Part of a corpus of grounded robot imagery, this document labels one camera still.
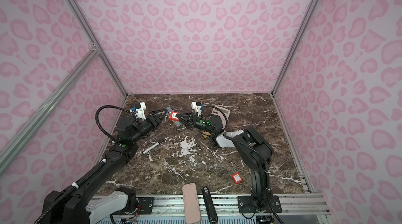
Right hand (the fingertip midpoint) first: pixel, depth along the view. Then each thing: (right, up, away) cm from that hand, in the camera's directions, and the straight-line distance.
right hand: (178, 118), depth 74 cm
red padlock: (-3, +1, +1) cm, 3 cm away
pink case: (+6, -40, -1) cm, 41 cm away
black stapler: (+15, -40, -3) cm, 43 cm away
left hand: (-5, +4, 0) cm, 6 cm away
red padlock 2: (+29, -31, +6) cm, 43 cm away
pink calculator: (+20, +2, +33) cm, 39 cm away
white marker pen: (-18, -18, +19) cm, 32 cm away
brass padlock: (+13, -7, +2) cm, 15 cm away
